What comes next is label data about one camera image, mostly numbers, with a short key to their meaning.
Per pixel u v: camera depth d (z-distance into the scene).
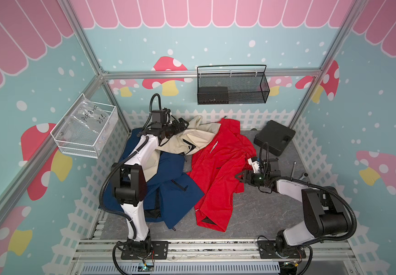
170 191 0.88
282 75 0.91
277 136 1.10
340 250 0.76
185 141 0.99
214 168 0.98
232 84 0.94
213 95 0.87
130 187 0.52
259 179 0.79
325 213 0.45
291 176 0.97
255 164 0.86
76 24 0.73
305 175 0.97
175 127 0.83
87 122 0.73
